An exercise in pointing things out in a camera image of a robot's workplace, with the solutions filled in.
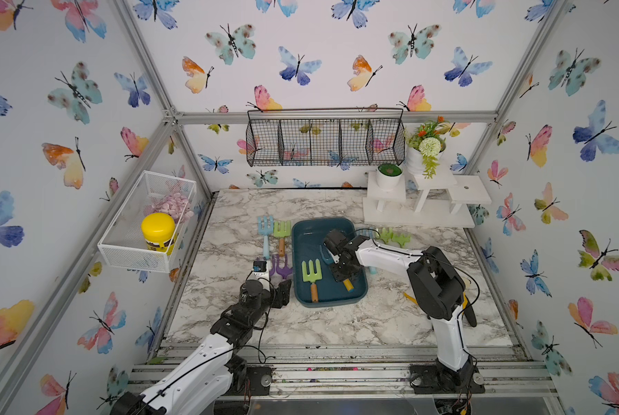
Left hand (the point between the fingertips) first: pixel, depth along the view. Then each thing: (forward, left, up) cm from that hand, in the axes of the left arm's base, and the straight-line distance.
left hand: (283, 278), depth 84 cm
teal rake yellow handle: (+1, -21, -6) cm, 22 cm away
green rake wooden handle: (+23, -41, -9) cm, 47 cm away
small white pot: (+33, -38, +14) cm, 52 cm away
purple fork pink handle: (+10, +4, -10) cm, 15 cm away
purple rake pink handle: (+8, +1, -9) cm, 12 cm away
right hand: (+7, -20, -8) cm, 22 cm away
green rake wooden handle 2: (+21, -46, -9) cm, 52 cm away
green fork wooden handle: (+5, -9, -9) cm, 13 cm away
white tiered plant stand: (+34, -54, -2) cm, 64 cm away
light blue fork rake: (+28, +10, -10) cm, 32 cm away
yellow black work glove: (-9, -61, -9) cm, 62 cm away
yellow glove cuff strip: (-17, -32, +23) cm, 43 cm away
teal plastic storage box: (+22, -7, -8) cm, 25 cm away
